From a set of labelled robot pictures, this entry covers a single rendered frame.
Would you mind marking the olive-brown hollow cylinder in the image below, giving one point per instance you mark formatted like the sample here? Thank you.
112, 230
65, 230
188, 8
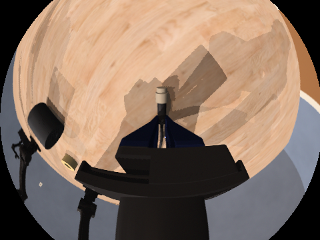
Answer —
68, 160

